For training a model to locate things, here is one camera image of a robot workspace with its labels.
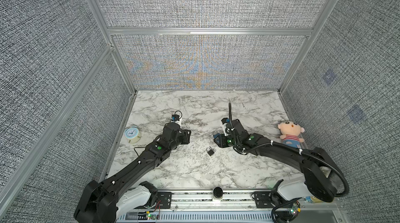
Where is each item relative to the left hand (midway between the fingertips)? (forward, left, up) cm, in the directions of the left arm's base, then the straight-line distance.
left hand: (189, 132), depth 82 cm
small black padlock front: (-6, -11, -13) cm, 18 cm away
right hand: (-2, -14, -5) cm, 15 cm away
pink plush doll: (+2, -59, -7) cm, 59 cm away
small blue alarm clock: (+6, +34, -10) cm, 36 cm away
